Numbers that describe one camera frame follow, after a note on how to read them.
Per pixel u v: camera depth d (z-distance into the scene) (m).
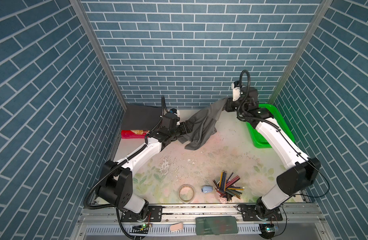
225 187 0.75
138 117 1.08
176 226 0.69
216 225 0.69
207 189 0.79
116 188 0.43
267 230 0.70
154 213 0.74
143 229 0.72
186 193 0.81
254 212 0.74
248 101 0.58
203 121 0.95
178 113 0.78
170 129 0.64
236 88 0.67
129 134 0.99
